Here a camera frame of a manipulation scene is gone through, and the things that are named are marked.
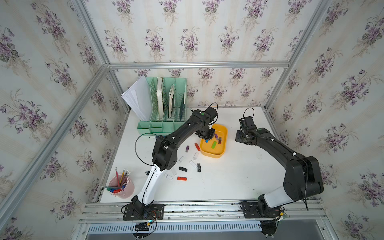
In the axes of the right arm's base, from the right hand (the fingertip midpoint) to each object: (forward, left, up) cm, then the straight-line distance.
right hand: (242, 137), depth 90 cm
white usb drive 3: (-14, +30, -10) cm, 34 cm away
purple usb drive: (-4, +34, -9) cm, 36 cm away
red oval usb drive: (-3, +27, -7) cm, 28 cm away
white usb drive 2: (-18, +41, -11) cm, 47 cm away
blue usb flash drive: (-2, +21, -1) cm, 22 cm away
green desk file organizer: (+22, +48, +6) cm, 53 cm away
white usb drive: (-22, +44, -9) cm, 50 cm away
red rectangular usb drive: (-23, +36, -10) cm, 44 cm away
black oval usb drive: (-17, +36, -10) cm, 41 cm away
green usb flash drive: (0, +16, -10) cm, 19 cm away
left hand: (-1, +20, 0) cm, 20 cm away
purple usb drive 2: (+7, +14, -9) cm, 18 cm away
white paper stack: (+23, +66, +13) cm, 71 cm away
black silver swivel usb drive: (-16, +27, -9) cm, 32 cm away
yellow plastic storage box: (-1, +15, -11) cm, 18 cm away
